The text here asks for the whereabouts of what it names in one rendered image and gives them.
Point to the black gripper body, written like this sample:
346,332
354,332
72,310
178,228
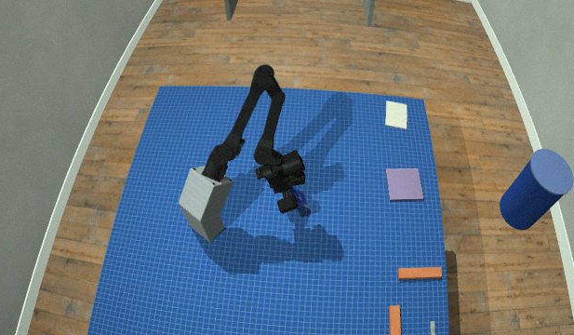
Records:
289,202

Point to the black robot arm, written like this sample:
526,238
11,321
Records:
273,168

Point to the blue work mat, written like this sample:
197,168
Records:
329,270

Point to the blue boxed card deck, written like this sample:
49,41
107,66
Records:
301,199

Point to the lavender flat square tile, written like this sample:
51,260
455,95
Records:
404,184

